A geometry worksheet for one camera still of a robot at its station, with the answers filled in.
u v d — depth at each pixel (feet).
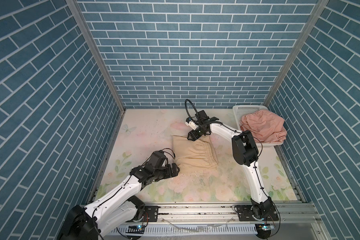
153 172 2.03
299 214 2.48
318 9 2.36
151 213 2.42
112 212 1.54
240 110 3.67
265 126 3.22
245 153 1.99
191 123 3.09
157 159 2.06
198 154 2.99
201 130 2.91
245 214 2.42
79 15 2.37
